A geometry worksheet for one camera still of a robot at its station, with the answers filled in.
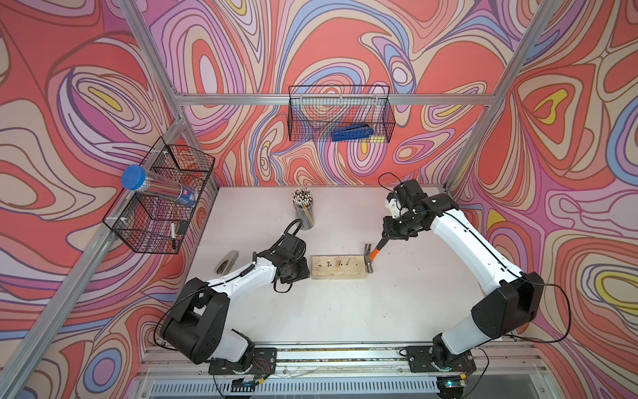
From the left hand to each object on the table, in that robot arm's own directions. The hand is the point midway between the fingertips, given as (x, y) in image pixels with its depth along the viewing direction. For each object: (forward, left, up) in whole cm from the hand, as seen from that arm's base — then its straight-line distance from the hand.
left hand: (310, 274), depth 88 cm
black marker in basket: (+2, +40, +22) cm, 46 cm away
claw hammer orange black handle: (+5, -22, +3) cm, 23 cm away
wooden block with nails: (+3, -11, 0) cm, 11 cm away
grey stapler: (+5, +32, -1) cm, 32 cm away
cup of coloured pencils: (+23, +3, +15) cm, 28 cm away
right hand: (+5, -26, +15) cm, 30 cm away
